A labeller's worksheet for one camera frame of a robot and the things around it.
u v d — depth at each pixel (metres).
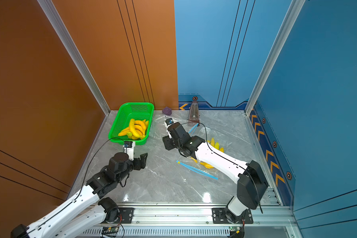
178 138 0.58
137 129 0.99
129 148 0.66
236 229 0.72
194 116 1.05
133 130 0.97
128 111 1.15
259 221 0.72
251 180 0.41
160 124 1.09
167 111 1.15
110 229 0.71
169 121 0.69
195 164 0.90
